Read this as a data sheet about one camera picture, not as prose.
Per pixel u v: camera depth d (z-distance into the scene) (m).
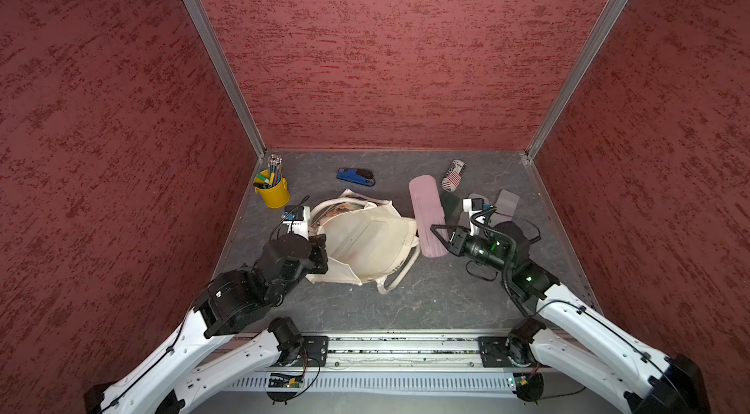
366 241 0.86
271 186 0.97
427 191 0.76
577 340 0.50
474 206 0.68
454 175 1.10
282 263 0.44
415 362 0.74
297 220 0.54
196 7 0.79
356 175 1.09
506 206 1.03
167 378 0.40
